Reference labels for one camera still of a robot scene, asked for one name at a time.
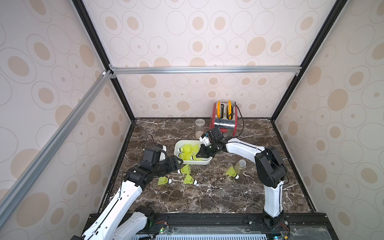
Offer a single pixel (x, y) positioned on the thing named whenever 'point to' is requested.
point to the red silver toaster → (225, 117)
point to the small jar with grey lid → (239, 166)
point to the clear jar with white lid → (199, 127)
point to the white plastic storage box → (178, 143)
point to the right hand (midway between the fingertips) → (194, 158)
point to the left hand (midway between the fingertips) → (182, 163)
